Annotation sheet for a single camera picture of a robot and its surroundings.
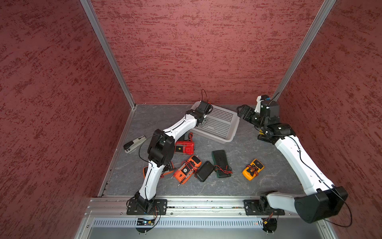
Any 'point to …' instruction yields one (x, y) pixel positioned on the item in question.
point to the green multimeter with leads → (222, 167)
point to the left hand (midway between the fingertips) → (197, 119)
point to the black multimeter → (204, 171)
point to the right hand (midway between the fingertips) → (241, 113)
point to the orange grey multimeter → (168, 168)
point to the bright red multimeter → (184, 147)
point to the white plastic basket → (221, 126)
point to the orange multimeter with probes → (187, 169)
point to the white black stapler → (131, 145)
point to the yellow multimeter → (252, 170)
